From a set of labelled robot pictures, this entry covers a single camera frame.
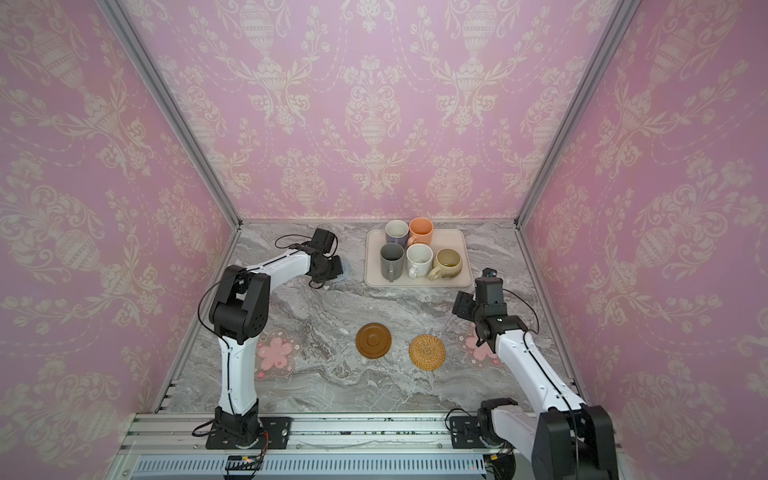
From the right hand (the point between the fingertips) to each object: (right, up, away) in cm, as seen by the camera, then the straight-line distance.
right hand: (469, 299), depth 87 cm
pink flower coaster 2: (+3, -16, 0) cm, 17 cm away
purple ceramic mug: (-21, +21, +24) cm, 38 cm away
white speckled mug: (-13, +12, +18) cm, 25 cm away
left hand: (-41, +7, +17) cm, 45 cm away
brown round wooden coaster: (-28, -13, +3) cm, 31 cm away
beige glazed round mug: (-4, +10, +15) cm, 18 cm away
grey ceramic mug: (-22, +12, +10) cm, 28 cm away
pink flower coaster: (-56, -15, -1) cm, 59 cm away
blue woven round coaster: (-38, +6, +15) cm, 42 cm away
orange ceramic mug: (-12, +21, +20) cm, 32 cm away
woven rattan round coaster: (-12, -16, +1) cm, 20 cm away
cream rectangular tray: (-3, +19, +30) cm, 36 cm away
